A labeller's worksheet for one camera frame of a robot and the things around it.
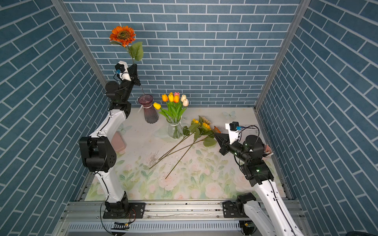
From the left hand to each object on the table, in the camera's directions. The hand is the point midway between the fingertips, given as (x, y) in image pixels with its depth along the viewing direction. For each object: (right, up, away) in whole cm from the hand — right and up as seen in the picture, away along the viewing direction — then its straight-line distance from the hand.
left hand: (140, 64), depth 74 cm
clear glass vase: (+15, -35, +24) cm, 45 cm away
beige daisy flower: (+35, -29, +31) cm, 55 cm away
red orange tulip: (+17, -16, +9) cm, 25 cm away
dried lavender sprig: (+1, -53, +18) cm, 56 cm away
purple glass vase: (-5, -26, +32) cm, 42 cm away
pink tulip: (+17, -13, +12) cm, 25 cm away
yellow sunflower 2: (+35, -34, +28) cm, 56 cm away
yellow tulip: (+7, -21, +9) cm, 24 cm away
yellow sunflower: (+27, -34, +28) cm, 52 cm away
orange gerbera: (+42, -35, +25) cm, 61 cm away
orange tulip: (+11, -16, +10) cm, 22 cm away
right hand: (+39, -36, -6) cm, 53 cm away
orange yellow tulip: (+14, -16, +10) cm, 24 cm away
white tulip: (+21, -16, +12) cm, 29 cm away
